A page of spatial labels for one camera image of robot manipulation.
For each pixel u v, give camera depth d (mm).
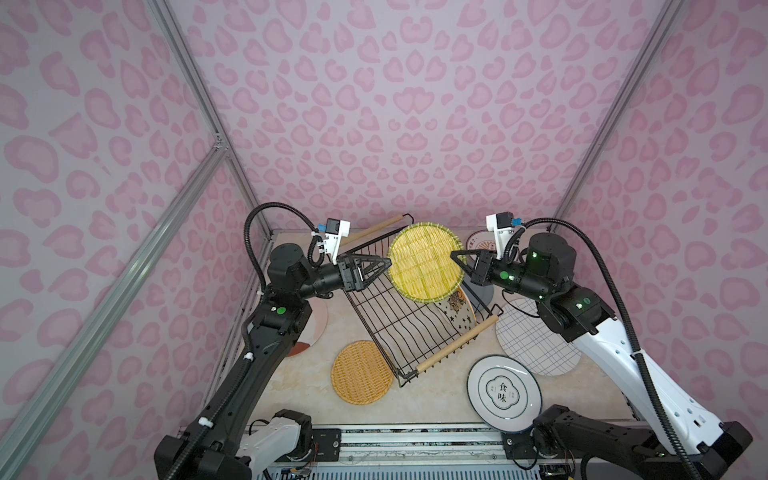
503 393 804
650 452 438
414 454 720
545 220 558
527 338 903
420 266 664
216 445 379
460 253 628
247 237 534
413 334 885
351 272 556
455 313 898
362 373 844
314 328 944
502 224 563
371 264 665
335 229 585
